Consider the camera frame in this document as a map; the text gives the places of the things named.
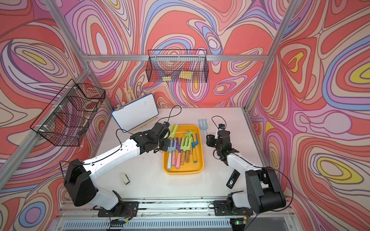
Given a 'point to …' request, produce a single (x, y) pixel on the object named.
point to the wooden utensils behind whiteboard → (129, 95)
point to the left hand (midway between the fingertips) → (168, 142)
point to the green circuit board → (117, 221)
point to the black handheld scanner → (233, 179)
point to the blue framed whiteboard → (136, 113)
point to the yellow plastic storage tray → (189, 168)
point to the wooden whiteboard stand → (143, 125)
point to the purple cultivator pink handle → (178, 148)
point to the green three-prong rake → (185, 144)
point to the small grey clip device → (125, 178)
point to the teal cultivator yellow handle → (194, 146)
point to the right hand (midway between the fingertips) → (209, 139)
